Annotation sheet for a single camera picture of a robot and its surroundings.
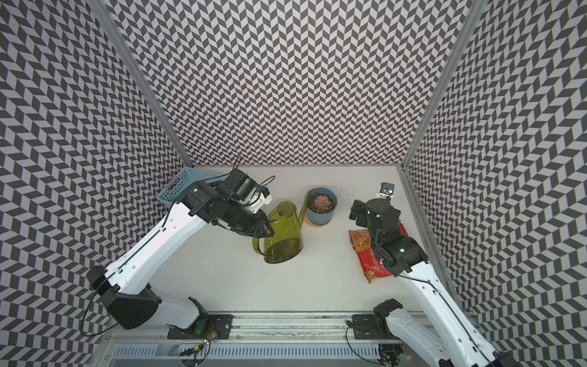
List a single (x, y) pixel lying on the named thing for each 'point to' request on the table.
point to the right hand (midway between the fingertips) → (370, 209)
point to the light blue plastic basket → (187, 177)
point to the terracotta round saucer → (314, 225)
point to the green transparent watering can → (287, 242)
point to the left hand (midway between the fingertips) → (266, 237)
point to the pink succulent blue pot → (321, 203)
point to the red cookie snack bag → (372, 266)
